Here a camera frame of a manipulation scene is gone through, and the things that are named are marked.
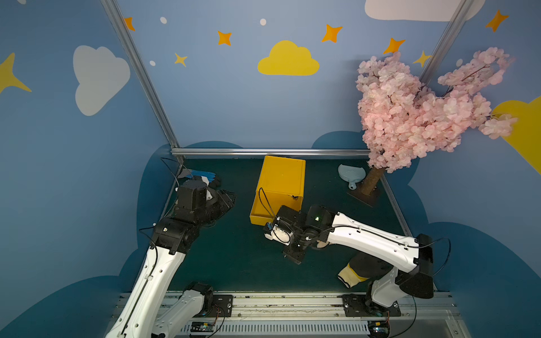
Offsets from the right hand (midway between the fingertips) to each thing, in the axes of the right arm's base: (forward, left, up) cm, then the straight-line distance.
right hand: (291, 250), depth 71 cm
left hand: (+12, +20, +14) cm, 28 cm away
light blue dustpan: (+53, -35, -18) cm, 66 cm away
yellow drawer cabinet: (+26, +5, +4) cm, 27 cm away
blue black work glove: (+42, +42, -15) cm, 62 cm away
